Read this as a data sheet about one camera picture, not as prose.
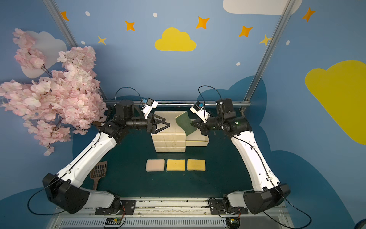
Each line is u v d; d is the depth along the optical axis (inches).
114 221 28.6
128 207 29.0
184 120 26.3
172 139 32.1
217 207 29.2
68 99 21.3
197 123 26.3
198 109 22.6
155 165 34.8
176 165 34.8
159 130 24.2
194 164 34.8
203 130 23.5
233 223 28.9
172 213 28.9
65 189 14.9
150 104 24.0
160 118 27.8
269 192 14.9
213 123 23.0
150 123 23.5
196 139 37.3
